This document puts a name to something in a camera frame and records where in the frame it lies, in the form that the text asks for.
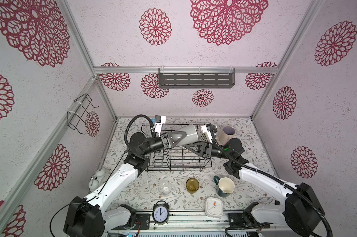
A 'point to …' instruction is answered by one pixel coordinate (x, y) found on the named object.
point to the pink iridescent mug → (228, 133)
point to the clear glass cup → (165, 188)
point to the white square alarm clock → (214, 207)
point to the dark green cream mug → (226, 186)
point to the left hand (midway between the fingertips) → (184, 135)
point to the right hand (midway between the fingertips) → (187, 148)
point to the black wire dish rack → (179, 158)
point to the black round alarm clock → (160, 212)
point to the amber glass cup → (192, 185)
